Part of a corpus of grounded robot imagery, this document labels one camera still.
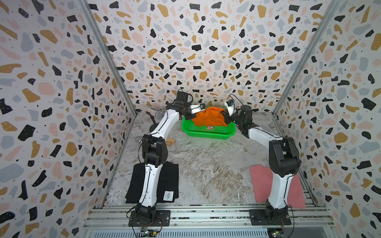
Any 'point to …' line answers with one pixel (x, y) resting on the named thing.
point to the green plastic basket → (217, 132)
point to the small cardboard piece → (170, 141)
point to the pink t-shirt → (262, 181)
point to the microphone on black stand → (158, 115)
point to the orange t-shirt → (211, 116)
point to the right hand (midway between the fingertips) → (222, 110)
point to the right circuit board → (275, 232)
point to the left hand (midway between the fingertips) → (196, 108)
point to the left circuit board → (149, 233)
